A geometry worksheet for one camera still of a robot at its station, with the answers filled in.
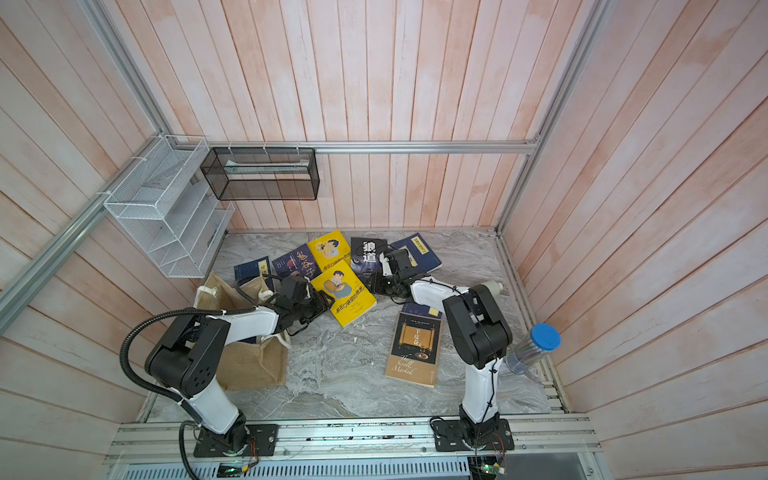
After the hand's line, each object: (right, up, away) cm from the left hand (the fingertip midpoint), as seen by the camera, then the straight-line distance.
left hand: (331, 306), depth 96 cm
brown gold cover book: (+27, -11, -8) cm, 30 cm away
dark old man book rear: (-13, +15, +12) cm, 23 cm away
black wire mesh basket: (-26, +47, +10) cm, 54 cm away
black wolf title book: (+11, +15, +12) cm, 22 cm away
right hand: (+13, +8, +2) cm, 15 cm away
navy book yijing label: (+28, -1, +1) cm, 28 cm away
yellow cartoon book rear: (-3, +19, +16) cm, 25 cm away
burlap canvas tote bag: (-16, -11, -24) cm, 31 cm away
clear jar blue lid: (+54, -10, -19) cm, 58 cm away
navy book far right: (+32, +16, +14) cm, 39 cm away
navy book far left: (-30, +13, +12) cm, 34 cm away
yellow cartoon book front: (+7, +2, +2) cm, 7 cm away
